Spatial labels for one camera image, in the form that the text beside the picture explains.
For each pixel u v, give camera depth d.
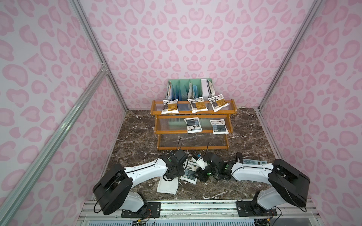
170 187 0.80
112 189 0.42
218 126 0.88
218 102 0.81
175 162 0.66
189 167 0.88
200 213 0.73
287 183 0.43
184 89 1.06
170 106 0.80
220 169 0.66
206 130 0.86
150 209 0.72
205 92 0.95
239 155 0.93
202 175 0.73
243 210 0.73
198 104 0.80
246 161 0.88
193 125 0.88
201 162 0.76
